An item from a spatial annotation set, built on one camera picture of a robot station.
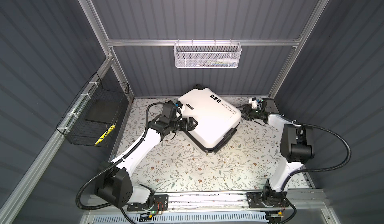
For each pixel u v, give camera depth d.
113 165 0.42
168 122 0.62
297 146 0.52
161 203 0.72
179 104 0.74
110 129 0.71
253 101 0.91
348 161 0.44
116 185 0.40
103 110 0.73
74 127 0.63
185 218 0.77
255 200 0.74
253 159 0.88
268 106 0.79
